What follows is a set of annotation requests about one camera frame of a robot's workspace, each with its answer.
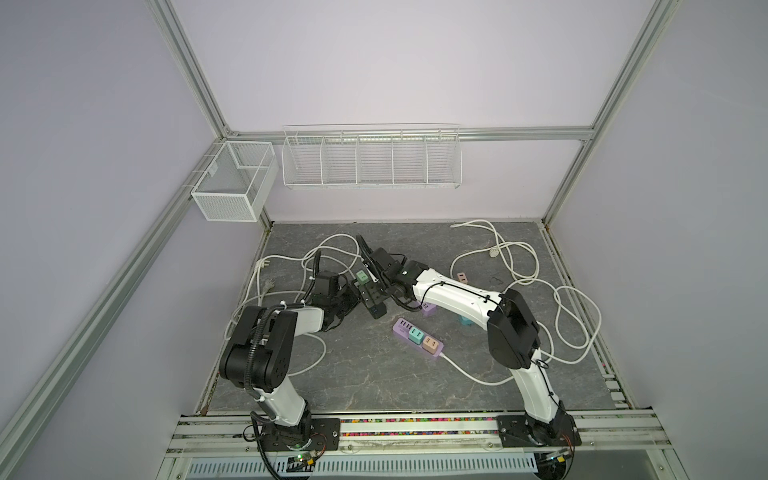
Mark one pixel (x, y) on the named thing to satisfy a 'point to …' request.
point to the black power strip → (373, 294)
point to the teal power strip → (465, 321)
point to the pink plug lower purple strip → (429, 344)
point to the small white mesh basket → (235, 183)
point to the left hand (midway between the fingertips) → (365, 295)
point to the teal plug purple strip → (415, 335)
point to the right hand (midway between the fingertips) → (376, 287)
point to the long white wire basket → (402, 156)
